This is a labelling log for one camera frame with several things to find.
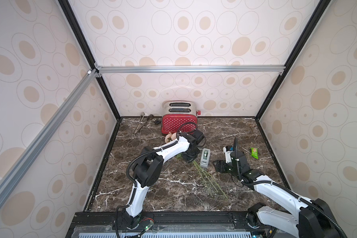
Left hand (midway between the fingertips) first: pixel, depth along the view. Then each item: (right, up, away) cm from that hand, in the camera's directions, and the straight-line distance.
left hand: (201, 157), depth 90 cm
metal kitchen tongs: (-37, +27, +28) cm, 54 cm away
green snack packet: (+36, +2, +8) cm, 37 cm away
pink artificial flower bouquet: (+5, -13, -6) cm, 15 cm away
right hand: (+12, -1, -3) cm, 13 cm away
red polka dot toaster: (-14, +26, +7) cm, 30 cm away
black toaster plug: (-31, +23, +26) cm, 47 cm away
